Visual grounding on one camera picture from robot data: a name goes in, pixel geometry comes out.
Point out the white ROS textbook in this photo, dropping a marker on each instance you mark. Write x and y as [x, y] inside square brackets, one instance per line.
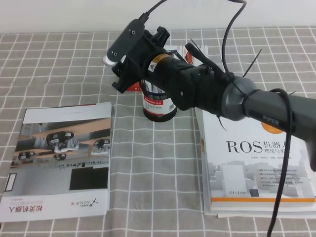
[247, 158]

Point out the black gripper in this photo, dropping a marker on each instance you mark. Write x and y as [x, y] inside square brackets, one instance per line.
[148, 60]

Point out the grey marker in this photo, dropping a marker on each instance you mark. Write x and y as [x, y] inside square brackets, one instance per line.
[156, 90]
[148, 86]

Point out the robot brochure magazine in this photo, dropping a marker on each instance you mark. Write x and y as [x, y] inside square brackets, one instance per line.
[61, 164]

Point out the grey marker middle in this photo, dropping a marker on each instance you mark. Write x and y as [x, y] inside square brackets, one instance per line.
[156, 90]

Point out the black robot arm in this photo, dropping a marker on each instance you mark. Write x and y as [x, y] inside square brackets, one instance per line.
[208, 88]

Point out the grey checked tablecloth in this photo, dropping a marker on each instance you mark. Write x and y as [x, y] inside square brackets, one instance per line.
[156, 181]

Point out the white papers under textbook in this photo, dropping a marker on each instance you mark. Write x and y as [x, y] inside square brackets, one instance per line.
[206, 209]

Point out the grey marker left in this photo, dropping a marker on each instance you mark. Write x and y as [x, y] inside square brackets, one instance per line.
[148, 86]

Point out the red map cover book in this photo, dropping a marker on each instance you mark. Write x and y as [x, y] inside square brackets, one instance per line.
[178, 52]

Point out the black mesh pen holder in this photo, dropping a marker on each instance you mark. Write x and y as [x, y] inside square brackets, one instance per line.
[157, 107]

